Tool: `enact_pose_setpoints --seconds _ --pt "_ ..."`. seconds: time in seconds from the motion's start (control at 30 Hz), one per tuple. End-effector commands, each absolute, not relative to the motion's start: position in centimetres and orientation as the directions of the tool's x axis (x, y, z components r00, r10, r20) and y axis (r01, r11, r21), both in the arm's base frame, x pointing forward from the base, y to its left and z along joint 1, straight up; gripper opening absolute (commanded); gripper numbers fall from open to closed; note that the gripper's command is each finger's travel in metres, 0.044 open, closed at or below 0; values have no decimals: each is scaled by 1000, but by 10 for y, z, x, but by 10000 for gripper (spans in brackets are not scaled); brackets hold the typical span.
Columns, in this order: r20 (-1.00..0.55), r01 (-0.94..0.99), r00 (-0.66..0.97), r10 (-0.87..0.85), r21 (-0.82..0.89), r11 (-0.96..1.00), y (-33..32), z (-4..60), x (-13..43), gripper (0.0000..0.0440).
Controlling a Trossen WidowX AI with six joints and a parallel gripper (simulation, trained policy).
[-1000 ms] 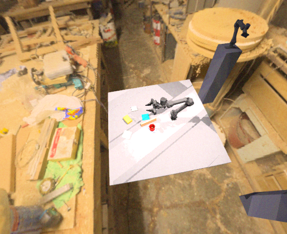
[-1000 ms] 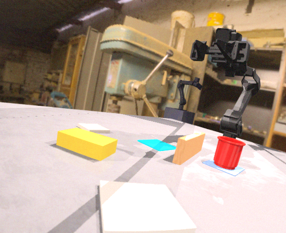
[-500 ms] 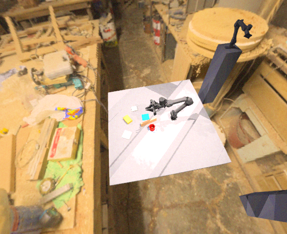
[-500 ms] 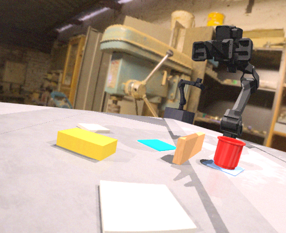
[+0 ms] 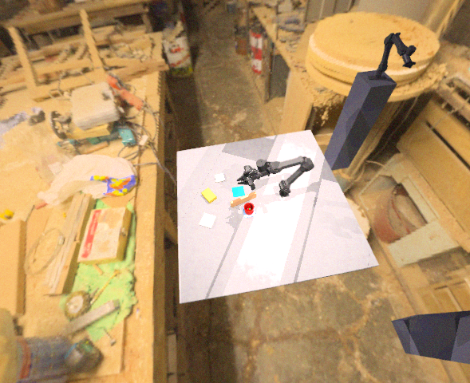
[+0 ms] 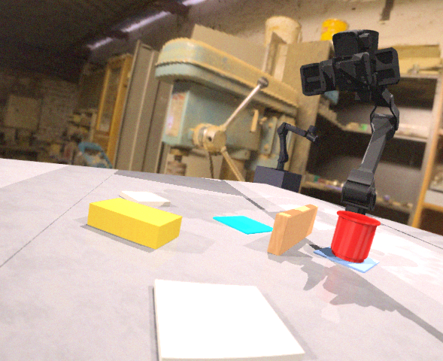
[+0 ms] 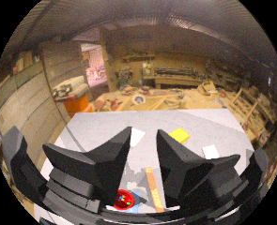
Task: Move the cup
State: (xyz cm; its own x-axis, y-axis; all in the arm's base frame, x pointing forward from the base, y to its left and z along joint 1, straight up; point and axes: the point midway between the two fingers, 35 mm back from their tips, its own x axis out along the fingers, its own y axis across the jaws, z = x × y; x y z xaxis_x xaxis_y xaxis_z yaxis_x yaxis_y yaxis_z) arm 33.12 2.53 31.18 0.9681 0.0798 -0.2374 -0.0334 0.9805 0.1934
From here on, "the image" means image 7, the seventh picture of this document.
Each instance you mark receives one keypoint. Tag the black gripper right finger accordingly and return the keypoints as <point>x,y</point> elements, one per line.
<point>183,171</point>

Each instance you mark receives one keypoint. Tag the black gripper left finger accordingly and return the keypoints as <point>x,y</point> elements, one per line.
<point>103,167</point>

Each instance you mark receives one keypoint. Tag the yellow rectangular block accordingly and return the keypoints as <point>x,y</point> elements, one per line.
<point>180,135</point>

